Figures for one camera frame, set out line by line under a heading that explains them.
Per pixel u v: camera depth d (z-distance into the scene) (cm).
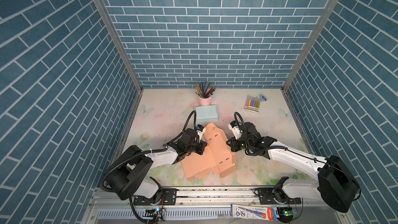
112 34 89
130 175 43
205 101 102
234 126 76
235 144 74
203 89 105
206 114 102
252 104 111
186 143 69
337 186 42
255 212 69
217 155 86
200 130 80
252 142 64
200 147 78
